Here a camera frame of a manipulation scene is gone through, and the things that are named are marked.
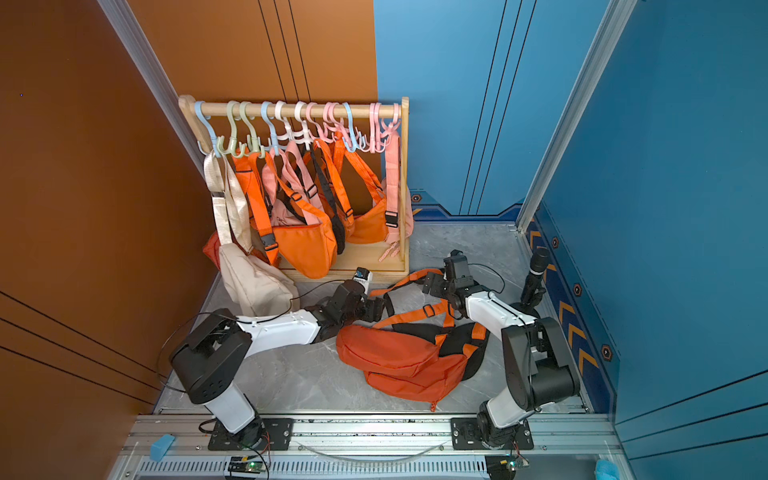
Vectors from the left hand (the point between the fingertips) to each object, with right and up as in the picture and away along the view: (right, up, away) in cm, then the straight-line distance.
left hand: (380, 296), depth 91 cm
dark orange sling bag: (+6, -16, -14) cm, 22 cm away
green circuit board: (-33, -38, -19) cm, 53 cm away
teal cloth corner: (+52, -35, -25) cm, 67 cm away
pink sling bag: (-33, +28, +12) cm, 45 cm away
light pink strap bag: (+3, +31, -1) cm, 31 cm away
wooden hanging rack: (+1, +10, +15) cm, 18 cm away
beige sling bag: (-33, +5, -12) cm, 35 cm away
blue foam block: (-52, -33, -20) cm, 65 cm away
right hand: (+18, +4, +4) cm, 19 cm away
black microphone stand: (+43, +3, -8) cm, 44 cm away
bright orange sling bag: (-21, +14, -4) cm, 26 cm away
